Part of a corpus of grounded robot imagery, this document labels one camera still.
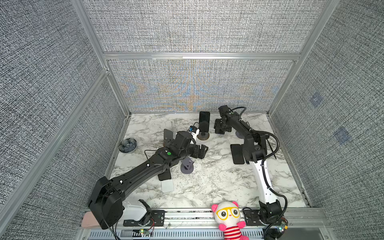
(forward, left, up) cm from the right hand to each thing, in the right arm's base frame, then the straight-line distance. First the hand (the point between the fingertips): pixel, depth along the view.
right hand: (220, 128), depth 112 cm
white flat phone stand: (-43, +35, +1) cm, 55 cm away
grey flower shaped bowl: (-18, +63, +4) cm, 66 cm away
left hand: (-29, +16, +19) cm, 39 cm away
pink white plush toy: (-58, +5, +7) cm, 59 cm away
